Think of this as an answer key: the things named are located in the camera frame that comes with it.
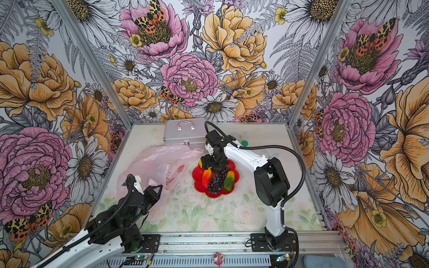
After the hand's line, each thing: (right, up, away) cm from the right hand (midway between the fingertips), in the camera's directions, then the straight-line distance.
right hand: (211, 169), depth 88 cm
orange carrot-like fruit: (-3, -5, +4) cm, 7 cm away
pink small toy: (+4, -32, -21) cm, 38 cm away
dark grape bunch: (+3, -7, 0) cm, 8 cm away
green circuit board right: (+32, -34, -16) cm, 50 cm away
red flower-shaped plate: (-8, -4, +6) cm, 11 cm away
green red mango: (+9, -6, -1) cm, 11 cm away
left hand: (-21, -7, -13) cm, 25 cm away
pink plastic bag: (-21, +3, -9) cm, 23 cm away
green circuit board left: (-29, -34, -17) cm, 48 cm away
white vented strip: (-5, -31, -23) cm, 39 cm away
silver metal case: (-16, +20, +10) cm, 27 cm away
